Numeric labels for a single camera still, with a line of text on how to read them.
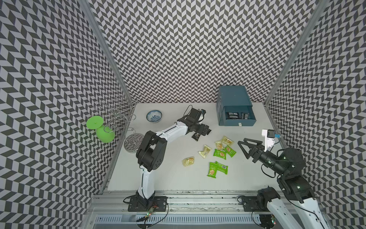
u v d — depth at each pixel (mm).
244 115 892
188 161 865
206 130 847
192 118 754
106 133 739
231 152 898
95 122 672
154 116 1086
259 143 639
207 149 917
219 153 906
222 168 848
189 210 721
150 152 512
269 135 549
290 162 461
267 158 568
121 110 1105
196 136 989
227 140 958
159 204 723
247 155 573
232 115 889
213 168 843
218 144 935
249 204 738
